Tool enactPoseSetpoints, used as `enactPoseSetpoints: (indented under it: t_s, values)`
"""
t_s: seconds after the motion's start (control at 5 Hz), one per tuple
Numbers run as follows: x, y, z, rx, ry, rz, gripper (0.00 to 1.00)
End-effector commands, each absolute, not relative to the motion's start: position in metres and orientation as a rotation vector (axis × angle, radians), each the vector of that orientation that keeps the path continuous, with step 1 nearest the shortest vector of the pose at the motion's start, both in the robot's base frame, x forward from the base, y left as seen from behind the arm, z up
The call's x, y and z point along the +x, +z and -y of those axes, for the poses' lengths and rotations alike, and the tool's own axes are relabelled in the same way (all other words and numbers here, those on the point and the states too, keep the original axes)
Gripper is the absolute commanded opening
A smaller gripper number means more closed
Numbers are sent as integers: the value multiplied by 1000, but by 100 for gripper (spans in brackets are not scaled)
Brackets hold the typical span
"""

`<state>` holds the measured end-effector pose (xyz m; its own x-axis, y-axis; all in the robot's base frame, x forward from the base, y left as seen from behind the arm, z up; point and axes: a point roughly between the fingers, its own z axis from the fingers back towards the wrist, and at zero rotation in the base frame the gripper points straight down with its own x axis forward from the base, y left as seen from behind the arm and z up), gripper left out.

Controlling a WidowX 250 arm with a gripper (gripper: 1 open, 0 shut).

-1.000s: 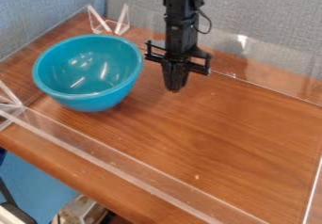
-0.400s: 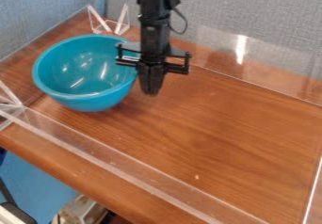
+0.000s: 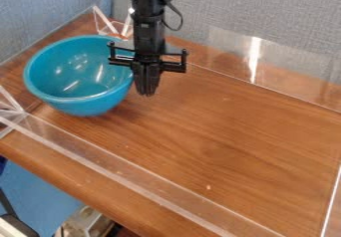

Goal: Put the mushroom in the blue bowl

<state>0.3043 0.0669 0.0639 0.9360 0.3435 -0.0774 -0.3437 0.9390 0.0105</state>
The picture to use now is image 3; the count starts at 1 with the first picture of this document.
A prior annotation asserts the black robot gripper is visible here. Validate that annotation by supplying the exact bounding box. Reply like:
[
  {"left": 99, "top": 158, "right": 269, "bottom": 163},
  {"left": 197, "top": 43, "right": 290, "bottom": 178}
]
[{"left": 108, "top": 0, "right": 187, "bottom": 96}]

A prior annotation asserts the blue plastic bowl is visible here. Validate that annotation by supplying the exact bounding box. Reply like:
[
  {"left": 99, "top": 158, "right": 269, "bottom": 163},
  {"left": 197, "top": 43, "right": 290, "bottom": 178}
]
[{"left": 23, "top": 35, "right": 134, "bottom": 117}]

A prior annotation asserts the clear acrylic table barrier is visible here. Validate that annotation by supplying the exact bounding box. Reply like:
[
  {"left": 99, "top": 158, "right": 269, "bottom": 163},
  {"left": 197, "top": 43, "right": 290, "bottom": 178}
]
[{"left": 0, "top": 4, "right": 341, "bottom": 237}]

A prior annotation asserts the white box under table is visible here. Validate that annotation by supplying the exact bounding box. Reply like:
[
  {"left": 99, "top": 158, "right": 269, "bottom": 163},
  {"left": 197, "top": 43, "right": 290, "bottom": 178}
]
[{"left": 53, "top": 205, "right": 115, "bottom": 237}]

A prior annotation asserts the black white object lower left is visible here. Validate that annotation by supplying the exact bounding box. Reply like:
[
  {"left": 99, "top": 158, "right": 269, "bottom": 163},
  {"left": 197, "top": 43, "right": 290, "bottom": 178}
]
[{"left": 0, "top": 188, "right": 40, "bottom": 237}]

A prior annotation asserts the clear acrylic corner bracket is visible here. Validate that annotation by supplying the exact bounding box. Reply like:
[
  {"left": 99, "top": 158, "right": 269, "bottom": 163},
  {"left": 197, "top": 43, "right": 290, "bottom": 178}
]
[{"left": 92, "top": 6, "right": 134, "bottom": 41}]

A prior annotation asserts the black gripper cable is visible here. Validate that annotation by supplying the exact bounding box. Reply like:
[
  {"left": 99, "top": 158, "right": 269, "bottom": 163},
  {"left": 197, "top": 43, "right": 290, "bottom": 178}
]
[{"left": 162, "top": 0, "right": 183, "bottom": 32}]

